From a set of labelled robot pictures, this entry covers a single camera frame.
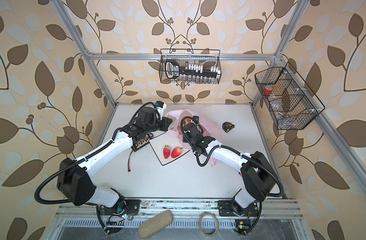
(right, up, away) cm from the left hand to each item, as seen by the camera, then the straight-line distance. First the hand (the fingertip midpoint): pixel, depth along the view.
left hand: (173, 118), depth 79 cm
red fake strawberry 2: (+1, -20, +10) cm, 23 cm away
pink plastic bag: (+2, +2, -2) cm, 3 cm away
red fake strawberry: (-5, -20, +10) cm, 23 cm away
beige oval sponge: (-6, -48, -11) cm, 50 cm away
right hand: (+8, -9, +8) cm, 14 cm away
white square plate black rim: (-12, -16, +18) cm, 27 cm away
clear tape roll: (+21, -49, -12) cm, 55 cm away
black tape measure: (+36, -5, +26) cm, 44 cm away
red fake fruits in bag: (+7, -2, +26) cm, 27 cm away
